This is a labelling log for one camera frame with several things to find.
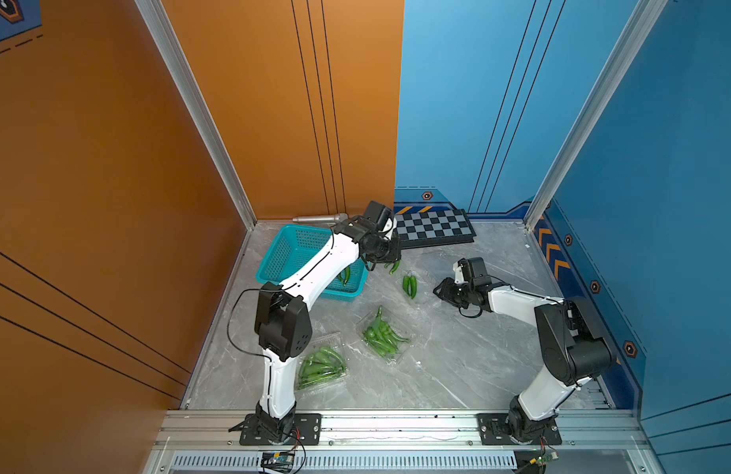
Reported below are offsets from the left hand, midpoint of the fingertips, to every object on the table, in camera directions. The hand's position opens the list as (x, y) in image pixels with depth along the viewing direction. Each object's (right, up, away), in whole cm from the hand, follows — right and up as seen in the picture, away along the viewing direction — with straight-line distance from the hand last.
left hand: (399, 251), depth 87 cm
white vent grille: (-13, -50, -17) cm, 55 cm away
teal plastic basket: (-39, +3, +21) cm, 44 cm away
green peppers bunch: (+5, -12, +12) cm, 18 cm away
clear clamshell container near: (-20, -28, +3) cm, 35 cm away
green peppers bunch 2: (-5, -25, -2) cm, 26 cm away
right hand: (+13, -13, +9) cm, 21 cm away
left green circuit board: (-31, -52, -15) cm, 62 cm away
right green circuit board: (+33, -50, -18) cm, 62 cm away
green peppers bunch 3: (-21, -31, -8) cm, 38 cm away
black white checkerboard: (+15, +8, +26) cm, 31 cm away
